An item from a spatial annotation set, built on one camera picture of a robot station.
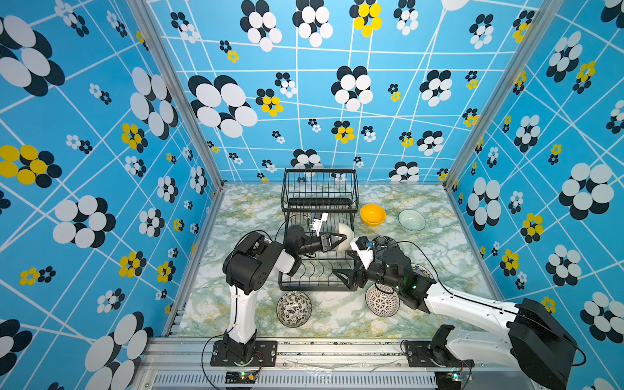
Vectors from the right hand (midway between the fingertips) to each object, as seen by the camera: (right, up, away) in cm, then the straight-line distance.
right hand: (345, 260), depth 77 cm
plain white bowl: (+1, +9, +13) cm, 16 cm away
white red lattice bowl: (+13, -15, +5) cm, 21 cm away
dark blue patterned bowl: (+17, +2, +18) cm, 25 cm away
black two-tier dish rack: (-15, +24, +34) cm, 44 cm away
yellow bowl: (+15, +14, +27) cm, 33 cm away
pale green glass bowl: (+33, +11, +27) cm, 44 cm away
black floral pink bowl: (-17, -18, +5) cm, 25 cm away
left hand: (+2, +6, +8) cm, 10 cm away
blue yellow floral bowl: (+29, -6, +9) cm, 31 cm away
